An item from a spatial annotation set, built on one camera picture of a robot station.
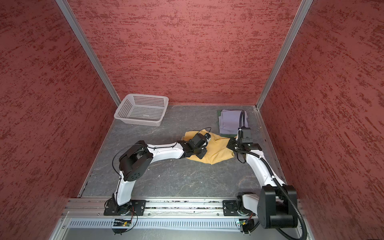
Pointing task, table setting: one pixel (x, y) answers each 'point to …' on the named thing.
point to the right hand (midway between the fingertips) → (229, 145)
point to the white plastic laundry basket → (146, 109)
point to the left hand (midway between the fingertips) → (203, 151)
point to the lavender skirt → (229, 121)
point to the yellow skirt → (217, 149)
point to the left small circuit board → (121, 222)
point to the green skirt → (230, 135)
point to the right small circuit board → (247, 225)
